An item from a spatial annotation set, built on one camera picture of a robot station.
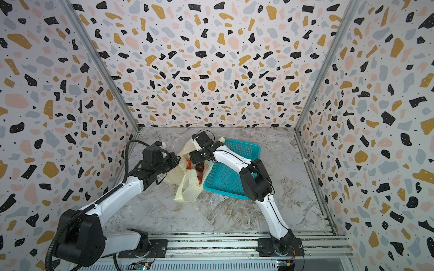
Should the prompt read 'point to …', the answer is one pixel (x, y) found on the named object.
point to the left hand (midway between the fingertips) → (181, 153)
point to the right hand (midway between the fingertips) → (192, 152)
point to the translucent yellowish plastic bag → (189, 189)
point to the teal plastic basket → (224, 180)
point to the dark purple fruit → (199, 167)
